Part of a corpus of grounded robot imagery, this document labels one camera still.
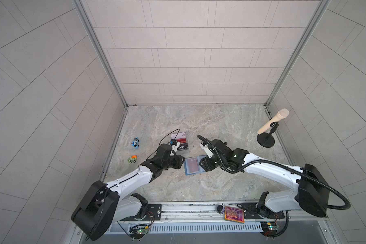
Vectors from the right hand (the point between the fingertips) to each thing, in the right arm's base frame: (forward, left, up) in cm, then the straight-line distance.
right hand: (201, 164), depth 79 cm
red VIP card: (+2, +4, -6) cm, 8 cm away
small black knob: (-19, -6, -5) cm, 21 cm away
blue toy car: (+19, +39, -4) cm, 44 cm away
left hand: (+5, +7, -2) cm, 9 cm away
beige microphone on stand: (+17, -44, -7) cm, 48 cm away
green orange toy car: (+8, +39, -4) cm, 40 cm away
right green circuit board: (-28, -28, -10) cm, 41 cm away
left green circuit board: (-27, +30, -6) cm, 41 cm away
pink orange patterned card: (-22, -13, -7) cm, 26 cm away
